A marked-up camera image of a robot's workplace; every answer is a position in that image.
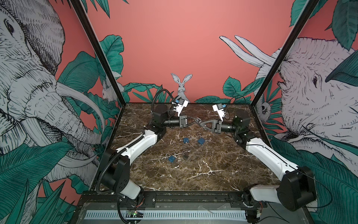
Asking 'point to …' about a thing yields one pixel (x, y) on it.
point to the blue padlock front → (171, 158)
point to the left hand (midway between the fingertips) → (199, 121)
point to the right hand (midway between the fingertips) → (201, 126)
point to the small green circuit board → (134, 213)
